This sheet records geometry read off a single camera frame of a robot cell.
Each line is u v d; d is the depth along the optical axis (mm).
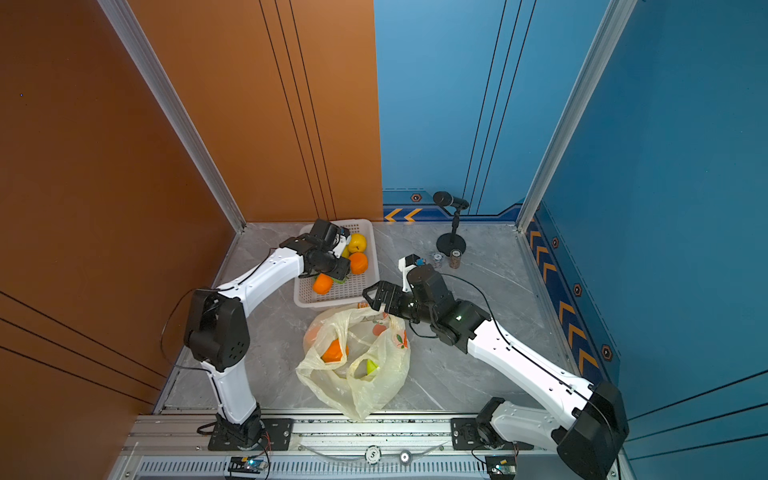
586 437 370
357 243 1053
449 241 1122
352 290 998
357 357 786
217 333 489
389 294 639
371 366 791
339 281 884
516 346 465
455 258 1025
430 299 540
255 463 705
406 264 680
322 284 965
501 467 710
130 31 715
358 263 1017
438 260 1054
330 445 726
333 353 810
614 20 699
